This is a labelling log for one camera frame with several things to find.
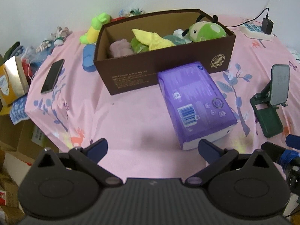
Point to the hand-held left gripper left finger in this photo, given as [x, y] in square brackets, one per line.
[98, 146]

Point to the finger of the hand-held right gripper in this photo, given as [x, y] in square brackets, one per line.
[293, 141]
[287, 158]

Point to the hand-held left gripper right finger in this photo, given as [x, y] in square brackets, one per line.
[208, 148]

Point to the brown cardboard box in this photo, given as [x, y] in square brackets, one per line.
[164, 70]

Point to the pink plush cloth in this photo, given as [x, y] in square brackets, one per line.
[120, 48]

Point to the green patterned cloth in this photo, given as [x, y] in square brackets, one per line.
[138, 45]

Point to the teal cloth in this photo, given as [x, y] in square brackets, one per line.
[178, 39]

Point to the green round plush toy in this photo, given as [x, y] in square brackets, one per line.
[206, 31]

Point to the dark green phone stand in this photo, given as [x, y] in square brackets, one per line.
[269, 121]

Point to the purple tissue pack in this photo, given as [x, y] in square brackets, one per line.
[199, 93]

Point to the plain cardboard box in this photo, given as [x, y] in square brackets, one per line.
[21, 136]

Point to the dark smartphone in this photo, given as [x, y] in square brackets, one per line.
[52, 76]

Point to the blue white patterned cloth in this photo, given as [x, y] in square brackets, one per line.
[20, 110]

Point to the red print cardboard box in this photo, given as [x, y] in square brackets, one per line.
[9, 196]

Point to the blue plastic bag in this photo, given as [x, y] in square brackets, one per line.
[35, 61]

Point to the yellow paper bag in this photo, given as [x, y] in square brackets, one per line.
[11, 82]

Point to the small white plush toy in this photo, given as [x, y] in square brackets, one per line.
[44, 45]

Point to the white flower plush toy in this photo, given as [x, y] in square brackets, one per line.
[61, 35]

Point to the green yellow plush toy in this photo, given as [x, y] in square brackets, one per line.
[93, 28]

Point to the black charger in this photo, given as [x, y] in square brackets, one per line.
[267, 25]

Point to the red plush toy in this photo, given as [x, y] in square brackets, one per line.
[118, 18]

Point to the dark green cloth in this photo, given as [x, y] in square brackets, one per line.
[11, 50]

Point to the black white plush toy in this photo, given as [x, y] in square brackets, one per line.
[133, 11]

